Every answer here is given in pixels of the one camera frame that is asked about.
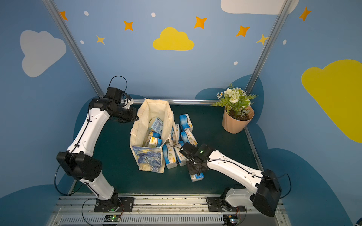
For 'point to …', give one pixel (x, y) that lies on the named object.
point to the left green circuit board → (112, 218)
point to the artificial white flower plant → (236, 100)
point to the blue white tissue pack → (187, 136)
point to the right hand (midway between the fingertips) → (195, 167)
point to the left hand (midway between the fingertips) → (141, 116)
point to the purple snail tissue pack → (195, 177)
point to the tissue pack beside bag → (177, 127)
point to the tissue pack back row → (185, 122)
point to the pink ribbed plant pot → (233, 125)
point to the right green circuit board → (231, 220)
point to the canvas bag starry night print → (151, 159)
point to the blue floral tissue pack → (157, 125)
